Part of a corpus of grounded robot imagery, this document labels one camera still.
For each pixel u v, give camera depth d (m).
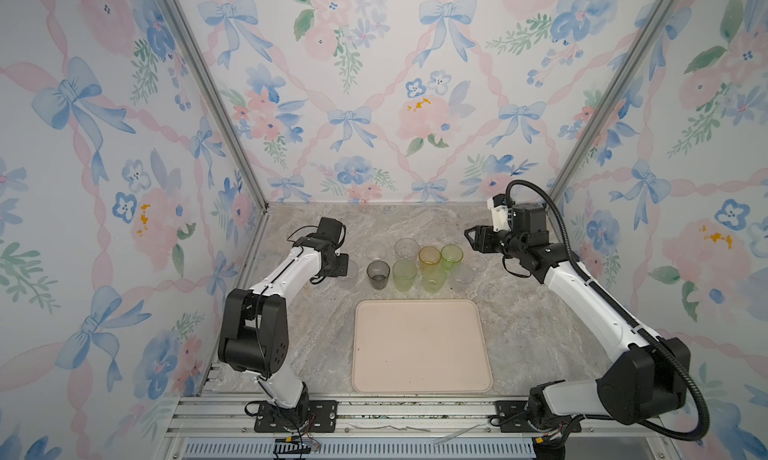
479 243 0.73
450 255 1.04
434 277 0.99
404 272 0.97
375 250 1.09
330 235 0.72
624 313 0.45
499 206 0.71
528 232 0.61
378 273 0.99
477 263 1.00
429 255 0.98
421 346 0.88
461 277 0.97
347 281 0.96
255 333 0.47
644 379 0.40
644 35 0.75
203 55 0.81
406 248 1.03
